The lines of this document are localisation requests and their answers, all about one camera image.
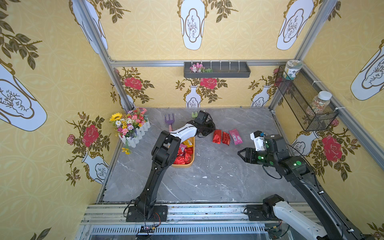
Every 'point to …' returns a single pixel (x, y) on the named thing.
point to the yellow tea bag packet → (189, 142)
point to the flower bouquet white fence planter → (130, 126)
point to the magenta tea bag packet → (182, 147)
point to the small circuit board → (147, 229)
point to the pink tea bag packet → (235, 136)
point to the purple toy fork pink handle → (170, 121)
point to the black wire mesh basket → (300, 93)
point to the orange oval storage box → (185, 159)
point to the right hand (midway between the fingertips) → (243, 151)
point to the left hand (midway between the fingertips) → (212, 126)
